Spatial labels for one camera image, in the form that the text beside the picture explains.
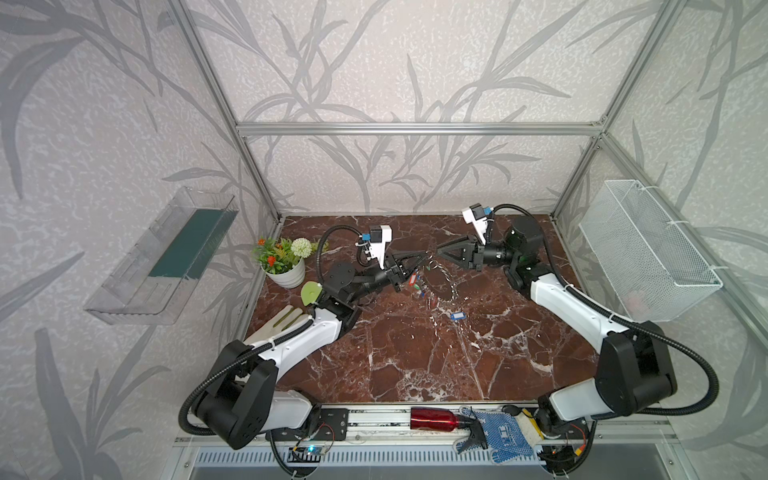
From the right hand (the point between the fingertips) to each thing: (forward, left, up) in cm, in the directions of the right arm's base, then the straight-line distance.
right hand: (440, 246), depth 71 cm
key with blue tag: (-3, -8, -32) cm, 33 cm away
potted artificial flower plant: (+8, +46, -17) cm, 49 cm away
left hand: (-4, +3, +3) cm, 6 cm away
